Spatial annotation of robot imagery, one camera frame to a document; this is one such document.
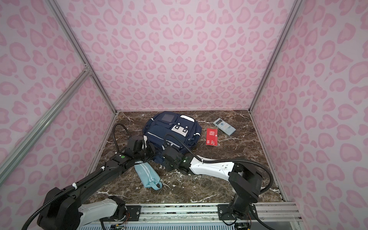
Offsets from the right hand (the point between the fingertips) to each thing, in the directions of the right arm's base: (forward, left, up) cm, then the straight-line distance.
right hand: (167, 161), depth 83 cm
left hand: (+6, +3, +5) cm, 8 cm away
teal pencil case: (-7, +10, -4) cm, 13 cm away
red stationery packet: (+24, -28, -9) cm, 38 cm away
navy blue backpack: (+27, +10, 0) cm, 29 cm away
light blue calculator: (+32, -38, -8) cm, 50 cm away
